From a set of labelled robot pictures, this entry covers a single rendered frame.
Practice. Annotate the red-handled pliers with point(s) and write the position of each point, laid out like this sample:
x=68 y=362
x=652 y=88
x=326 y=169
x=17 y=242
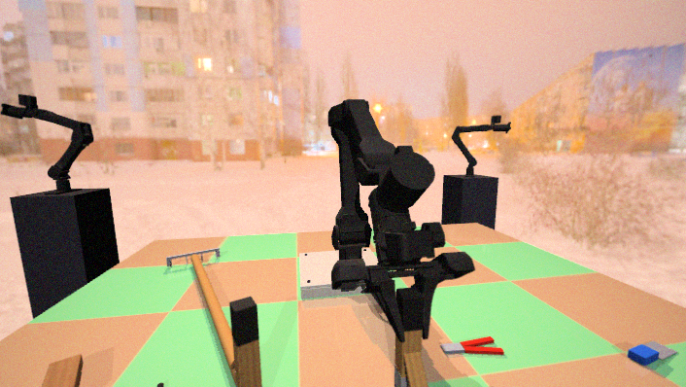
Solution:
x=468 y=347

